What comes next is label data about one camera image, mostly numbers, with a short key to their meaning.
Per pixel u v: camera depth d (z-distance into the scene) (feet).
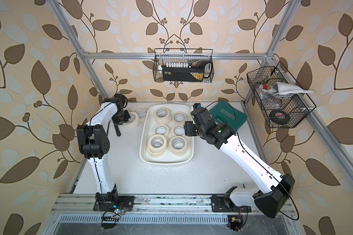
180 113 3.57
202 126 1.67
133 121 3.06
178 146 3.12
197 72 2.72
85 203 2.49
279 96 2.22
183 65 2.71
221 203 2.41
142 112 3.70
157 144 3.15
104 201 2.19
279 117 2.36
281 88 2.07
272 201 1.19
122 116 2.72
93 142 1.80
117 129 3.46
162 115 3.58
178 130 3.42
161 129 3.36
